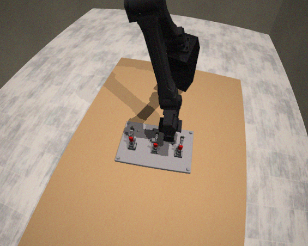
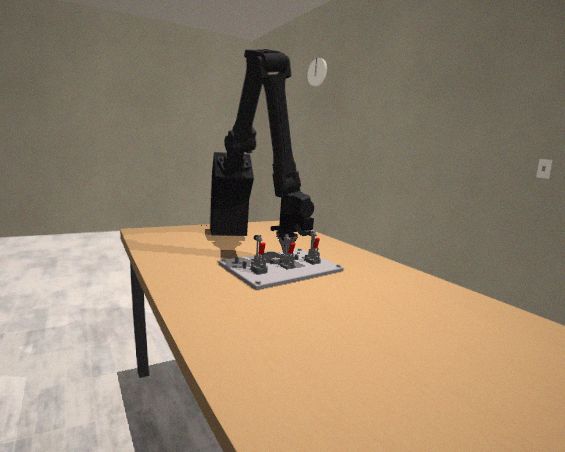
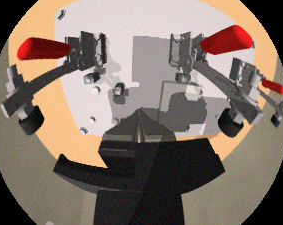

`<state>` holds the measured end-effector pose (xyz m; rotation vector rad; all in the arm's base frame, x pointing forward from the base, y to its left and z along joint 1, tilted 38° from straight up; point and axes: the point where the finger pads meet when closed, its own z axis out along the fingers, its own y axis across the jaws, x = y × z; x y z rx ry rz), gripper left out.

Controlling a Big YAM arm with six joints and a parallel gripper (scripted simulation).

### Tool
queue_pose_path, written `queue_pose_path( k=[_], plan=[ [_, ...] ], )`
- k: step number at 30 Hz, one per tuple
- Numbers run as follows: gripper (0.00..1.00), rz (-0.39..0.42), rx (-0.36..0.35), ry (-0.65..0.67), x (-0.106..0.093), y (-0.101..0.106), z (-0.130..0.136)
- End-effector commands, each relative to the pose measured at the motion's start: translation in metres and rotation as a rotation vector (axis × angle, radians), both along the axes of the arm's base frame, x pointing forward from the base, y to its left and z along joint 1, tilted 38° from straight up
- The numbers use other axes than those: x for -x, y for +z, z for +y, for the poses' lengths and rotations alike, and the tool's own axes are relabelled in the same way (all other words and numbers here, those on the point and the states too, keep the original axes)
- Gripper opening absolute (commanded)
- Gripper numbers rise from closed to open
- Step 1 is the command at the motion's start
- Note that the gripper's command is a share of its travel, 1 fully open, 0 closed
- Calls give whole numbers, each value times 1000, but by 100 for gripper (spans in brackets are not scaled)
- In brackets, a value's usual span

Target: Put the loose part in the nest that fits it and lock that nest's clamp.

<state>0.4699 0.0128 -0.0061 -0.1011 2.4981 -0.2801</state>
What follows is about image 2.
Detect grey toggle clamp with red handle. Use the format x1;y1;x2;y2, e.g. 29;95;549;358
306;231;321;264

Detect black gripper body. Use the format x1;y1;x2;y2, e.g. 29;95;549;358
270;211;298;237

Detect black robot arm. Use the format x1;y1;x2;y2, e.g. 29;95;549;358
217;49;314;236

